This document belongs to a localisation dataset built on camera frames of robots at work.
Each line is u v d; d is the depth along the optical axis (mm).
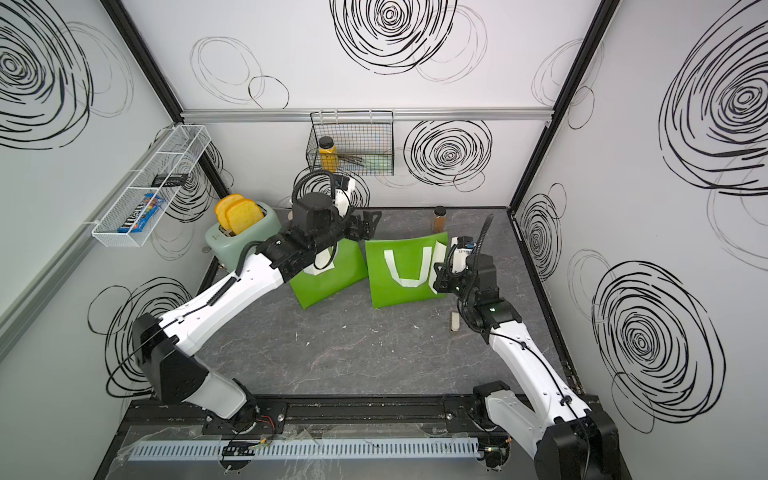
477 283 587
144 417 751
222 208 911
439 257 790
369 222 644
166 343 418
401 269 843
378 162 867
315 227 553
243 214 917
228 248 910
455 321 872
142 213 720
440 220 1088
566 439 381
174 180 787
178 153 868
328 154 848
